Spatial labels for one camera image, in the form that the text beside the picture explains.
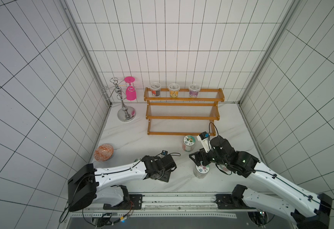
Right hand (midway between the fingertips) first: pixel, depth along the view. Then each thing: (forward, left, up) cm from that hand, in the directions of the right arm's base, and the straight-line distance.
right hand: (190, 155), depth 72 cm
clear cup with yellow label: (+33, +10, +17) cm, 38 cm away
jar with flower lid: (+12, 0, -9) cm, 15 cm away
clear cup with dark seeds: (+33, +21, +17) cm, 42 cm away
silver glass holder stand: (+38, +49, -15) cm, 64 cm away
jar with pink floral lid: (-5, -6, -10) cm, 13 cm away
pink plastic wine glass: (+46, +43, 0) cm, 63 cm away
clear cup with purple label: (+32, -1, +17) cm, 36 cm away
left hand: (-8, +16, -13) cm, 22 cm away
